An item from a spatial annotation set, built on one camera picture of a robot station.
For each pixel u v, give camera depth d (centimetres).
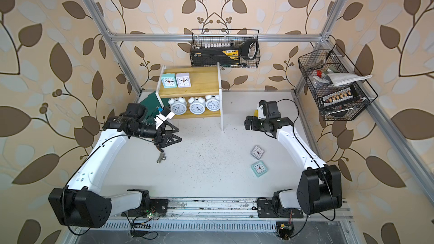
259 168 84
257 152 89
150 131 63
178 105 84
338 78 63
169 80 75
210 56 84
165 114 64
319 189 41
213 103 86
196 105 85
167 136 62
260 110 78
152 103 114
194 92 76
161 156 90
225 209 75
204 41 92
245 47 84
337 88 71
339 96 67
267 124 63
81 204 38
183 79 75
